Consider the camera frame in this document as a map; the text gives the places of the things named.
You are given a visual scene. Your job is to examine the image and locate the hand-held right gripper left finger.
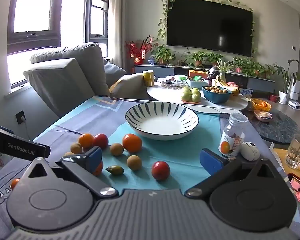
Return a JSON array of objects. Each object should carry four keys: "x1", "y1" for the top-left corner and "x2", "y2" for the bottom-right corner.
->
[{"x1": 15, "y1": 146, "x2": 119, "y2": 198}]

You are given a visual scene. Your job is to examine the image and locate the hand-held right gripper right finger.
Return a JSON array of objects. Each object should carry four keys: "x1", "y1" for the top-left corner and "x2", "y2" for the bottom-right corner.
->
[{"x1": 185, "y1": 149, "x2": 284, "y2": 198}]

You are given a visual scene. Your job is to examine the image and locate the red apple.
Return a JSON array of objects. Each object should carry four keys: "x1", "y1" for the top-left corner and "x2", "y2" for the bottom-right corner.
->
[
  {"x1": 93, "y1": 133, "x2": 109, "y2": 150},
  {"x1": 151, "y1": 161, "x2": 171, "y2": 181}
]

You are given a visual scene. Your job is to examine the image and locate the green olive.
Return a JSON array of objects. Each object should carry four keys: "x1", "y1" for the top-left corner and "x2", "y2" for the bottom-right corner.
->
[{"x1": 105, "y1": 165, "x2": 124, "y2": 176}]

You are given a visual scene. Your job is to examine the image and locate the striped white ceramic bowl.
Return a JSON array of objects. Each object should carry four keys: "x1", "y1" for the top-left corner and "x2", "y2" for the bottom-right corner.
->
[{"x1": 125, "y1": 102, "x2": 199, "y2": 140}]

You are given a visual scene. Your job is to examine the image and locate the clear jar with orange label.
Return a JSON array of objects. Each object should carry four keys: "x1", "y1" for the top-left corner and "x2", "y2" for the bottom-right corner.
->
[{"x1": 218, "y1": 112, "x2": 249, "y2": 158}]

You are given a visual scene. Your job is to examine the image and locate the blue patterned tablecloth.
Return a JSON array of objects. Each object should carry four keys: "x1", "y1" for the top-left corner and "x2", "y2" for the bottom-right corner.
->
[{"x1": 0, "y1": 95, "x2": 300, "y2": 240}]

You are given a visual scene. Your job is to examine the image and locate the white round gadget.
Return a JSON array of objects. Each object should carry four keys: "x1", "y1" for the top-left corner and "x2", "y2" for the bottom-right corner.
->
[{"x1": 240, "y1": 142, "x2": 261, "y2": 161}]

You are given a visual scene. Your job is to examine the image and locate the blue bowl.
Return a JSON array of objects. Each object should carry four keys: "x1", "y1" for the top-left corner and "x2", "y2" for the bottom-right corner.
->
[{"x1": 202, "y1": 85, "x2": 232, "y2": 104}]

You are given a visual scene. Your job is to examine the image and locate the pink dish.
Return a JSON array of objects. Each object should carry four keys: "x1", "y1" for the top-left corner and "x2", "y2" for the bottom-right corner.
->
[{"x1": 254, "y1": 110, "x2": 273, "y2": 122}]

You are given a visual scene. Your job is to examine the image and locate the pile of small longans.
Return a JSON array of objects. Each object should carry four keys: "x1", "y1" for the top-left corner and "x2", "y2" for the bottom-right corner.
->
[{"x1": 205, "y1": 86, "x2": 229, "y2": 94}]

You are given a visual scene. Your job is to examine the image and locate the orange plastic basket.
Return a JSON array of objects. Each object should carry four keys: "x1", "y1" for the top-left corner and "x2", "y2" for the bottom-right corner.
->
[{"x1": 251, "y1": 99, "x2": 272, "y2": 112}]

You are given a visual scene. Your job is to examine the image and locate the dark round table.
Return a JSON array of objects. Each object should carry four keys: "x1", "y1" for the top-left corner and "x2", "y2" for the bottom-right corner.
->
[{"x1": 247, "y1": 105, "x2": 300, "y2": 144}]

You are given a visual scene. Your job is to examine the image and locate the white round coffee table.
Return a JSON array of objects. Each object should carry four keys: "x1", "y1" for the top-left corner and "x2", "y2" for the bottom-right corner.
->
[{"x1": 147, "y1": 79, "x2": 248, "y2": 112}]

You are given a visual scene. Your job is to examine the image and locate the grey sofa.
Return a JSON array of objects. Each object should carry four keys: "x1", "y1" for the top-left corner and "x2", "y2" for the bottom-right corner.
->
[{"x1": 22, "y1": 42, "x2": 150, "y2": 118}]

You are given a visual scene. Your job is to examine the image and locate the teal snack tray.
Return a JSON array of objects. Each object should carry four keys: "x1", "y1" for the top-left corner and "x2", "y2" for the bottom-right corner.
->
[{"x1": 186, "y1": 76, "x2": 209, "y2": 89}]

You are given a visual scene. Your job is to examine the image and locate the beige cushion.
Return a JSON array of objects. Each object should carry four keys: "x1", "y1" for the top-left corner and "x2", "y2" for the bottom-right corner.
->
[{"x1": 109, "y1": 73, "x2": 147, "y2": 99}]

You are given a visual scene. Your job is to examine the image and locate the bunch of bananas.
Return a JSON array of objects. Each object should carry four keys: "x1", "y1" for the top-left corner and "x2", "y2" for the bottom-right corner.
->
[{"x1": 215, "y1": 75, "x2": 228, "y2": 88}]

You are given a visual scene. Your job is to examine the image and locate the clear drinking glass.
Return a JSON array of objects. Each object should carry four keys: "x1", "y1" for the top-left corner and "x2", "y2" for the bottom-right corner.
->
[{"x1": 285, "y1": 134, "x2": 300, "y2": 169}]

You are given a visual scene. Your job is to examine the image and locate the grey blue cushion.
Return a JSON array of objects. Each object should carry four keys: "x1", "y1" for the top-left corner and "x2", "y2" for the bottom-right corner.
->
[{"x1": 104, "y1": 59, "x2": 127, "y2": 88}]

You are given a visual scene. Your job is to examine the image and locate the glass snack plate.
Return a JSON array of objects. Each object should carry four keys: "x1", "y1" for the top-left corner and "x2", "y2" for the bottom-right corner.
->
[{"x1": 157, "y1": 76, "x2": 187, "y2": 88}]

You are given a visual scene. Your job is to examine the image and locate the orange box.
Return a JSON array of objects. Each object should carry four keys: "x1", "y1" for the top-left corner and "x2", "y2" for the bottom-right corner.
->
[{"x1": 189, "y1": 70, "x2": 208, "y2": 78}]

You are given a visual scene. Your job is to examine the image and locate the grey television cabinet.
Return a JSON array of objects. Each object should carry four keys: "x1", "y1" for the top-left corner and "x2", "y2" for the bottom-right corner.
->
[{"x1": 134, "y1": 64, "x2": 275, "y2": 93}]

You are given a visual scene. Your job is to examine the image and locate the yellow tin can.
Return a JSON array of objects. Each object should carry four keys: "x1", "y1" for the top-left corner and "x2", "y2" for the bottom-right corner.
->
[{"x1": 142, "y1": 70, "x2": 155, "y2": 87}]

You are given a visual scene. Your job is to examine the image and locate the spider plant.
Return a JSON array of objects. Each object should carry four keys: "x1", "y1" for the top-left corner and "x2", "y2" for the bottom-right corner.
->
[{"x1": 212, "y1": 60, "x2": 237, "y2": 83}]

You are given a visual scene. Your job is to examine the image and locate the row of potted plants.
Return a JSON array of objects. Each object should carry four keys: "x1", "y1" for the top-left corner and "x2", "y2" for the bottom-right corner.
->
[{"x1": 234, "y1": 57, "x2": 274, "y2": 78}]

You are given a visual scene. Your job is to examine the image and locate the potted green plant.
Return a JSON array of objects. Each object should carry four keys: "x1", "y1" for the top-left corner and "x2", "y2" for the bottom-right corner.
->
[
  {"x1": 206, "y1": 52, "x2": 224, "y2": 67},
  {"x1": 191, "y1": 51, "x2": 208, "y2": 67},
  {"x1": 151, "y1": 44, "x2": 177, "y2": 65}
]

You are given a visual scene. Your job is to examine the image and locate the tall plant in white pot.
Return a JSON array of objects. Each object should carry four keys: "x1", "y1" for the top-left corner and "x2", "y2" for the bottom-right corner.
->
[{"x1": 274, "y1": 59, "x2": 300, "y2": 105}]

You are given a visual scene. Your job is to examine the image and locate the dark framed window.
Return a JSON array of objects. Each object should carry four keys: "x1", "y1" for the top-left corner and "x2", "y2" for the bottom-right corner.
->
[{"x1": 6, "y1": 0, "x2": 110, "y2": 85}]

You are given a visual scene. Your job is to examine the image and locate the red berry decoration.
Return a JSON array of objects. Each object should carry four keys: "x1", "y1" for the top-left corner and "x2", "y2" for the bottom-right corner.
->
[{"x1": 125, "y1": 35, "x2": 154, "y2": 64}]

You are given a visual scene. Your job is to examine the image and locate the beige curtain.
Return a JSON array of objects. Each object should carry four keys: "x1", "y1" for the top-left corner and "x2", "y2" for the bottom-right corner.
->
[{"x1": 107, "y1": 0, "x2": 127, "y2": 70}]

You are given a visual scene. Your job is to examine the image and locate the green trailing vine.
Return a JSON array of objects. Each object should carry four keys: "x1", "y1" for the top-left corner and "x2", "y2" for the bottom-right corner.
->
[{"x1": 157, "y1": 0, "x2": 257, "y2": 55}]

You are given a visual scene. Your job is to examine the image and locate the wall socket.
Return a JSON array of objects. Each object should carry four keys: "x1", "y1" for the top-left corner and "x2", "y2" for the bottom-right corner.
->
[{"x1": 15, "y1": 110, "x2": 27, "y2": 125}]

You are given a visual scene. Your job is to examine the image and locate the wall mounted television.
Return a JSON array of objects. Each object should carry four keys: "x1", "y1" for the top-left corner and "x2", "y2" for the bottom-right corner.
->
[{"x1": 166, "y1": 0, "x2": 253, "y2": 57}]

